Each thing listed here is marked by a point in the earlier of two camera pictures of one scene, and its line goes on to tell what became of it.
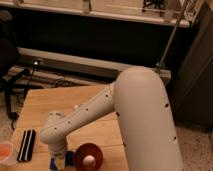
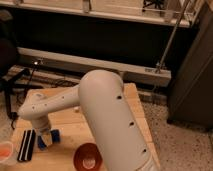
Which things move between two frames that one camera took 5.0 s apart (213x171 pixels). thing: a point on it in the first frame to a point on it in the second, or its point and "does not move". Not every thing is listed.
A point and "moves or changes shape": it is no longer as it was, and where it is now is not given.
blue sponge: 69,159 moves or changes shape
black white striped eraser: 27,146 does not move
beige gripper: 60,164 to 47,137
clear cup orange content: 6,151 does not move
